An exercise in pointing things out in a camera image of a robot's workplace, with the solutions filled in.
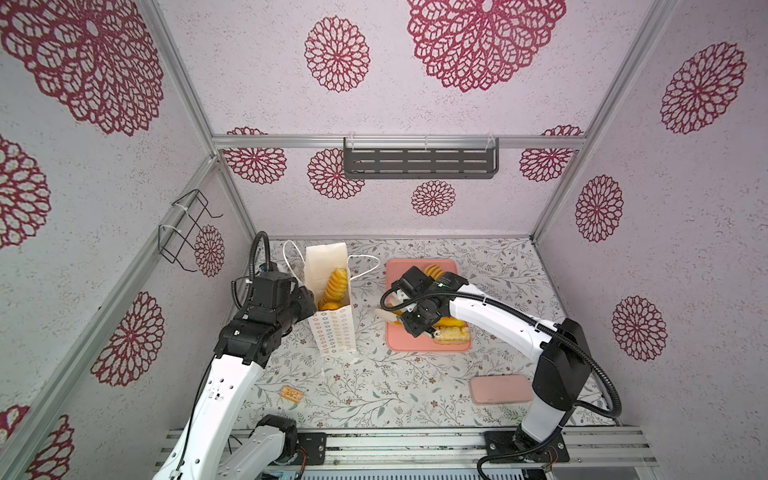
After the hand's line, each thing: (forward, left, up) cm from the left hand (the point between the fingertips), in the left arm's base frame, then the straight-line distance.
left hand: (306, 302), depth 74 cm
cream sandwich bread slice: (-1, -40, -18) cm, 44 cm away
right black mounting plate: (-27, -49, -23) cm, 61 cm away
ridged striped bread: (+11, -5, -11) cm, 16 cm away
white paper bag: (+16, -3, -8) cm, 18 cm away
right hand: (+1, -27, -11) cm, 29 cm away
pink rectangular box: (-14, -51, -24) cm, 58 cm away
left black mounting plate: (-27, -2, -22) cm, 35 cm away
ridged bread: (+25, -38, -21) cm, 50 cm away
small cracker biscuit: (-15, +7, -22) cm, 28 cm away
